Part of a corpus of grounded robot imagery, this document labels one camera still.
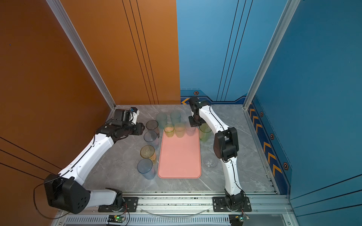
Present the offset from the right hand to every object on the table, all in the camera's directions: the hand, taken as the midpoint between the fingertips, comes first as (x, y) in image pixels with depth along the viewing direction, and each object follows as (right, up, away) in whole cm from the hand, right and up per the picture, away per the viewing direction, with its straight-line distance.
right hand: (196, 124), depth 96 cm
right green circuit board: (+19, -47, -25) cm, 57 cm away
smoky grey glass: (-29, 0, -1) cm, 29 cm away
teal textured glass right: (-14, +5, +4) cm, 15 cm away
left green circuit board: (-42, -47, -25) cm, 68 cm away
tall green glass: (+6, -5, +1) cm, 8 cm away
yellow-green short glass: (-11, -3, +4) cm, 12 cm away
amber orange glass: (-30, -16, -11) cm, 36 cm away
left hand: (-33, +1, -13) cm, 36 cm away
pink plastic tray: (-11, -21, -6) cm, 24 cm away
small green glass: (-19, -5, +6) cm, 21 cm away
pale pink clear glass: (-4, -5, +3) cm, 7 cm away
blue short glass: (-30, -8, -4) cm, 31 cm away
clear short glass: (+8, -23, -9) cm, 26 cm away
